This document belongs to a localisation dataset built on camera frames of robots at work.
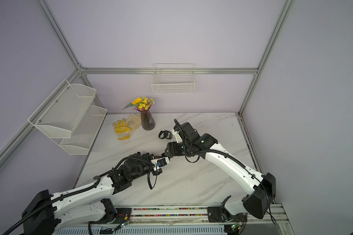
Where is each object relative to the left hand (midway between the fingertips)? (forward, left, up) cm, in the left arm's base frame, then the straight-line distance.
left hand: (166, 157), depth 75 cm
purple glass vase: (+33, +16, -10) cm, 38 cm away
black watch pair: (+27, +4, -15) cm, 31 cm away
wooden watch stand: (-4, +4, +7) cm, 9 cm away
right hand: (+1, -3, +3) cm, 4 cm away
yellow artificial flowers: (+35, +18, +6) cm, 40 cm away
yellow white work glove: (+32, +37, -16) cm, 51 cm away
